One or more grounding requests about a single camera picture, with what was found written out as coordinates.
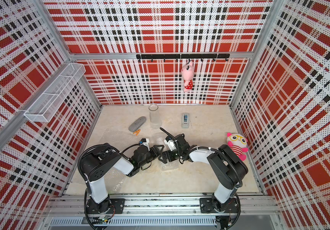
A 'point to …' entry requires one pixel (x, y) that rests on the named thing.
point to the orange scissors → (136, 132)
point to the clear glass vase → (155, 121)
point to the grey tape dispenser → (185, 120)
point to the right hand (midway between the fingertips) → (167, 156)
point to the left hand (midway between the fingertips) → (164, 147)
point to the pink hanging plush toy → (187, 72)
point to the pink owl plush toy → (238, 143)
